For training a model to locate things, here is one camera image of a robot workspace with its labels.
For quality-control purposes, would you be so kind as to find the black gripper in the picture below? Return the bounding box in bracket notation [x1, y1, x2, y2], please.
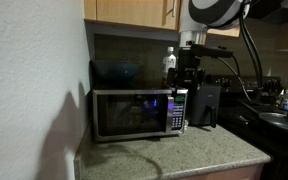
[166, 47, 207, 89]

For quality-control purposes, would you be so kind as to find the steel microwave body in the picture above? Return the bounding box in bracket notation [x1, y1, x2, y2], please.
[90, 87, 189, 143]

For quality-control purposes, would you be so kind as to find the tea bottle with white cap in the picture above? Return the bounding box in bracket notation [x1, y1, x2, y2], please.
[160, 46, 178, 89]

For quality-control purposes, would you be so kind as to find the black air fryer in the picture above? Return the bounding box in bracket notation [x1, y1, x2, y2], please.
[186, 83, 223, 130]

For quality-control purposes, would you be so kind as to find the dark blue bowl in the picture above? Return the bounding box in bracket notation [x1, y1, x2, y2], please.
[90, 59, 141, 83]

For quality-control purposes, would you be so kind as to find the black stove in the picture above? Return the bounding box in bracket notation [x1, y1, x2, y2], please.
[205, 74, 288, 180]

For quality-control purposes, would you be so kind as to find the clear water bottle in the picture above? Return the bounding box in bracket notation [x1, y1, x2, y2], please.
[279, 88, 288, 112]

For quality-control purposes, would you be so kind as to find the frying pan with lid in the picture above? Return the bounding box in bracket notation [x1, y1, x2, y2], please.
[239, 100, 288, 135]

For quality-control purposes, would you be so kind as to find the black range hood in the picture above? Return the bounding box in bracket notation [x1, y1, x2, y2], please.
[246, 0, 288, 25]

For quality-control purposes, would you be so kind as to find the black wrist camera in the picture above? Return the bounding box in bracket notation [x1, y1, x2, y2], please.
[190, 43, 235, 60]

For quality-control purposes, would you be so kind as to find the thin black camera cable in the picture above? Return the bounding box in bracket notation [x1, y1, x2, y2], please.
[217, 55, 253, 102]

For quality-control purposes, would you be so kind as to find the short steel cabinet handle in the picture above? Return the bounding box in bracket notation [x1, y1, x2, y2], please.
[171, 0, 178, 18]

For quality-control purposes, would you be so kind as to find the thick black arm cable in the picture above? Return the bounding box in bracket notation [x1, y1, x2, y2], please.
[238, 13, 265, 101]

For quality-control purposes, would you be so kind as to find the wooden wall cabinet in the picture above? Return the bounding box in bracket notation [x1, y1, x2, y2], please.
[83, 0, 242, 38]

